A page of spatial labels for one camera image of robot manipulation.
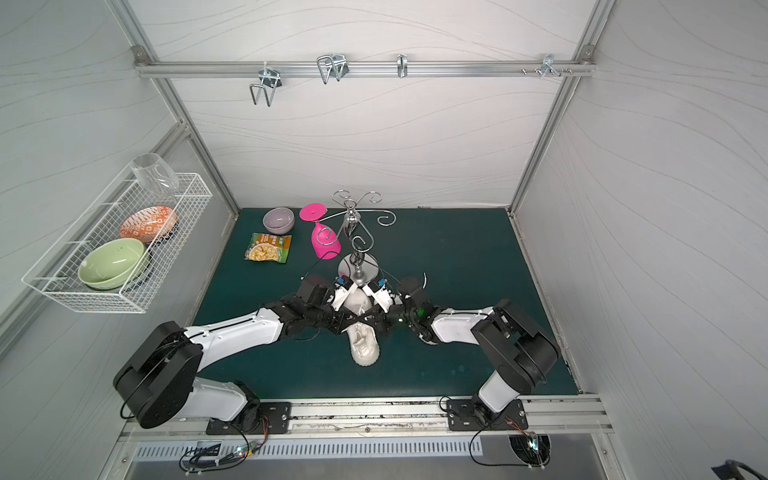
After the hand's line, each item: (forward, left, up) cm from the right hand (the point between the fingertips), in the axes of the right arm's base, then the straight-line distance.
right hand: (361, 315), depth 84 cm
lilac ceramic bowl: (+39, +37, -3) cm, 53 cm away
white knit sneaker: (-9, -2, -1) cm, 9 cm away
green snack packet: (+27, +38, -5) cm, 47 cm away
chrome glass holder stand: (+17, +3, -1) cm, 18 cm away
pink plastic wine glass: (+18, +12, +11) cm, 24 cm away
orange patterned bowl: (+9, +50, +27) cm, 58 cm away
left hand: (-1, +1, -1) cm, 2 cm away
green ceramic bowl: (-3, +50, +28) cm, 57 cm away
